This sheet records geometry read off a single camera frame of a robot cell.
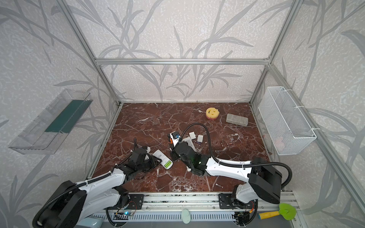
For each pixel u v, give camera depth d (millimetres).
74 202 417
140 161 694
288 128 615
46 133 643
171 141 736
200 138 990
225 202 731
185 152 559
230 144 963
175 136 653
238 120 1050
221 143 961
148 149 840
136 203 722
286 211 694
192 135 981
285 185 462
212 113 1087
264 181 417
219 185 786
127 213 706
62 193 412
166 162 866
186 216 680
